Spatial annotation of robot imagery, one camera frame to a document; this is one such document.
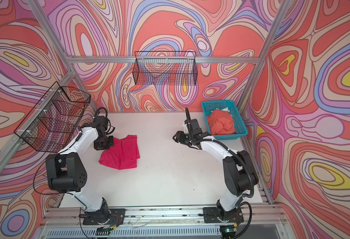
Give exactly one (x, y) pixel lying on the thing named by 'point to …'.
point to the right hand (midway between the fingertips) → (178, 141)
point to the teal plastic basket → (241, 129)
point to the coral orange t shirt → (221, 122)
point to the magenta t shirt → (123, 155)
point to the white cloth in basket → (226, 109)
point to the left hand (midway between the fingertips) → (111, 145)
